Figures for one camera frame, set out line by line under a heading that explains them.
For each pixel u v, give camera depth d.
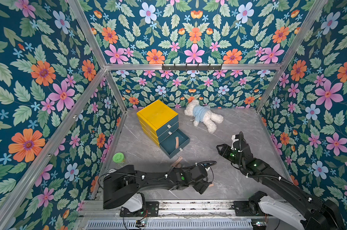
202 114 1.04
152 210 0.73
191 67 0.93
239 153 0.59
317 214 0.40
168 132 0.91
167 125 0.86
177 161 0.91
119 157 0.88
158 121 0.84
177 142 0.99
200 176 0.60
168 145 0.96
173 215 0.72
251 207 0.66
